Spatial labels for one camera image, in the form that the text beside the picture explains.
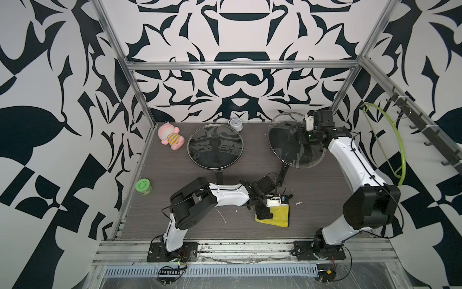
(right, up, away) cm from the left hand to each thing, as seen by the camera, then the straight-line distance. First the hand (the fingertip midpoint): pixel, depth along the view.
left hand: (269, 201), depth 87 cm
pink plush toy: (-54, +33, +18) cm, 66 cm away
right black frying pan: (+19, +19, +15) cm, 31 cm away
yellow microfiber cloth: (+4, -5, -4) cm, 8 cm away
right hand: (+14, +33, -1) cm, 36 cm away
